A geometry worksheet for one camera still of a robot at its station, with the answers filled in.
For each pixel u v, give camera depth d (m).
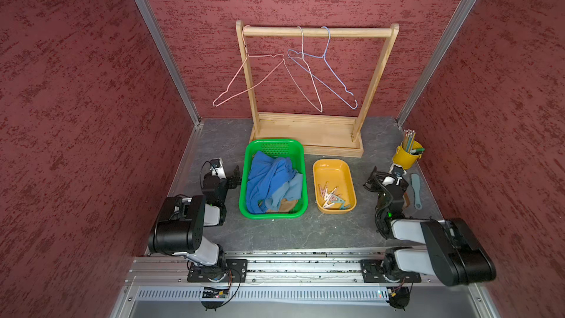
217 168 0.79
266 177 0.82
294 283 0.73
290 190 0.83
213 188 0.70
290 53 0.93
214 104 0.78
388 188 0.71
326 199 0.90
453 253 0.43
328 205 0.89
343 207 0.88
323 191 0.92
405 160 0.98
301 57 0.77
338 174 1.00
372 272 0.73
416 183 0.95
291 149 1.02
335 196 0.90
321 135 1.11
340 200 0.90
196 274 0.73
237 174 0.86
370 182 0.89
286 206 0.87
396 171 0.74
